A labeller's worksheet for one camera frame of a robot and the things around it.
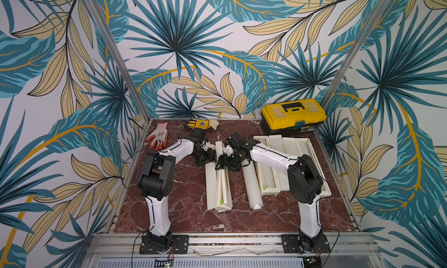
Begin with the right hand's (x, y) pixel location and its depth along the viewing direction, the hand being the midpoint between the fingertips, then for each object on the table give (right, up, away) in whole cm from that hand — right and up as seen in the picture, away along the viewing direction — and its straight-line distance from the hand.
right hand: (220, 168), depth 88 cm
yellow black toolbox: (+41, +27, +11) cm, 50 cm away
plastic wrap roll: (+17, -10, -4) cm, 20 cm away
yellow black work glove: (-12, +25, +26) cm, 38 cm away
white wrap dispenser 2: (+25, -4, -1) cm, 25 cm away
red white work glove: (-38, +14, +18) cm, 44 cm away
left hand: (-3, +2, +5) cm, 6 cm away
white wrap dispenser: (-1, -6, -7) cm, 9 cm away
